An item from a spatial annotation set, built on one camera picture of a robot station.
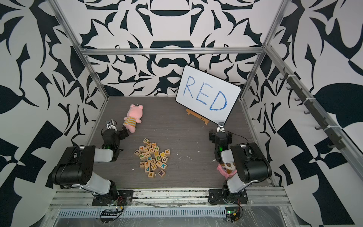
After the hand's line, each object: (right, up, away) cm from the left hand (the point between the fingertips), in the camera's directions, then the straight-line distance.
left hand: (114, 126), depth 93 cm
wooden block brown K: (+35, -15, -5) cm, 38 cm away
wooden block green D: (+29, -18, -8) cm, 35 cm away
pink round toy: (+69, -22, -15) cm, 74 cm away
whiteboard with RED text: (+62, +20, +2) cm, 65 cm away
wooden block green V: (+20, -9, -1) cm, 22 cm away
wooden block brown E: (+27, -25, -13) cm, 39 cm away
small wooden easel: (+55, +6, +9) cm, 56 cm away
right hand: (+70, -2, +2) cm, 70 cm away
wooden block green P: (+20, -17, -7) cm, 27 cm away
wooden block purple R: (+33, -25, -13) cm, 43 cm away
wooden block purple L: (+16, -15, -5) cm, 23 cm away
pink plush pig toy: (+11, +7, +7) cm, 15 cm away
